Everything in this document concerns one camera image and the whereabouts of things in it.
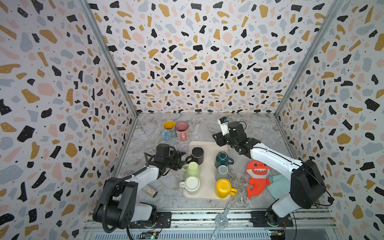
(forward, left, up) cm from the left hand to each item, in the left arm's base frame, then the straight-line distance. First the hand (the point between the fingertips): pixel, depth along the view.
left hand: (187, 153), depth 87 cm
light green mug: (-10, -3, 0) cm, 11 cm away
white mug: (-17, -3, -3) cm, 17 cm away
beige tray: (-18, -11, -10) cm, 24 cm away
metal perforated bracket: (-33, -17, -10) cm, 39 cm away
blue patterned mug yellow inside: (+16, +12, -1) cm, 21 cm away
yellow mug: (-20, -19, -1) cm, 28 cm away
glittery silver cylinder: (-19, +20, -7) cm, 28 cm away
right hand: (+8, -15, +10) cm, 20 cm away
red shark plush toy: (-11, -40, -2) cm, 41 cm away
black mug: (-1, -6, -2) cm, 6 cm away
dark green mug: (-5, -20, +1) cm, 21 cm away
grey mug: (-12, -19, 0) cm, 22 cm away
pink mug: (+17, +4, 0) cm, 18 cm away
